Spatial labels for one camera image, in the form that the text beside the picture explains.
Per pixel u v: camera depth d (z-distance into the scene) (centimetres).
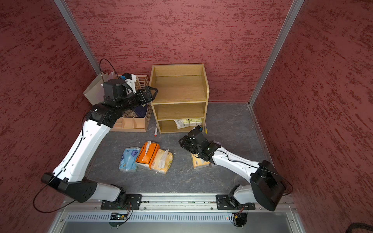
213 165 85
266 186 41
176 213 71
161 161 82
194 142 63
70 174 39
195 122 100
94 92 85
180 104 77
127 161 84
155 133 100
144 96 58
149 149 85
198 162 83
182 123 97
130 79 59
